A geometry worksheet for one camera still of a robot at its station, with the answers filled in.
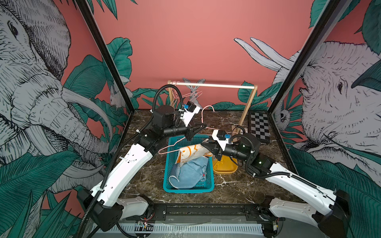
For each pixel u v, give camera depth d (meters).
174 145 0.62
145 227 0.73
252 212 0.73
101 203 0.37
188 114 0.53
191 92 1.14
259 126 1.07
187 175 0.84
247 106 0.78
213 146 0.58
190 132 0.54
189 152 0.68
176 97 0.76
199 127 0.61
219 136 0.53
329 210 0.40
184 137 0.59
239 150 0.55
